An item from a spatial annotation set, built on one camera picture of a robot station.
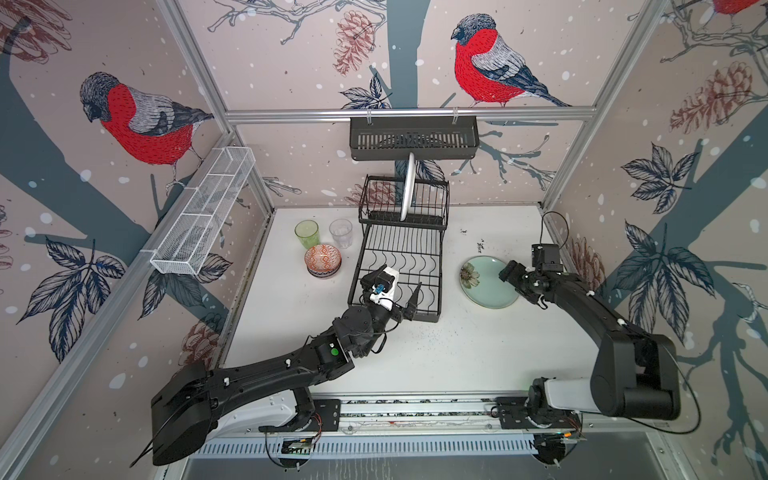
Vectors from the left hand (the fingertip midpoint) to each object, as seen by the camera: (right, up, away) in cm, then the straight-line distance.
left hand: (402, 277), depth 68 cm
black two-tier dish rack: (+5, +5, +38) cm, 38 cm away
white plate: (+2, +22, +9) cm, 24 cm away
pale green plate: (+27, -7, +29) cm, 40 cm away
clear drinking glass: (-22, +11, +42) cm, 49 cm away
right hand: (+34, -4, +22) cm, 40 cm away
